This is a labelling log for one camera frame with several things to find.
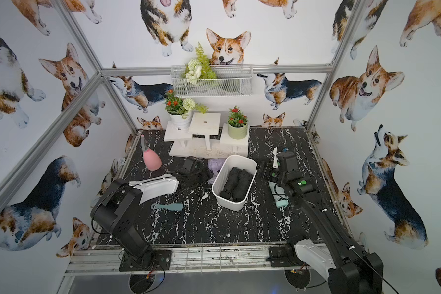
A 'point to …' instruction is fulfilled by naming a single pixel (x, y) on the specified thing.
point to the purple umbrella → (214, 165)
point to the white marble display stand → (206, 138)
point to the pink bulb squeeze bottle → (152, 159)
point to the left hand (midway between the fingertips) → (211, 172)
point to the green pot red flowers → (237, 124)
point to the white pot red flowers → (179, 110)
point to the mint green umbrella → (280, 197)
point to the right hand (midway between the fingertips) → (261, 166)
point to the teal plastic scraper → (176, 207)
